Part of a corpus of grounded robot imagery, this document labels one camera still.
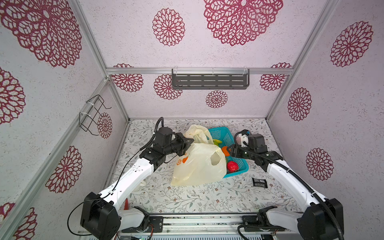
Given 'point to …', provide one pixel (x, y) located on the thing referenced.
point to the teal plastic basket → (222, 138)
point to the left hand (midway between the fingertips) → (195, 140)
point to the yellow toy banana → (216, 142)
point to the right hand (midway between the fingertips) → (231, 146)
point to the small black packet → (261, 183)
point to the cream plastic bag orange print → (201, 161)
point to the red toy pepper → (232, 166)
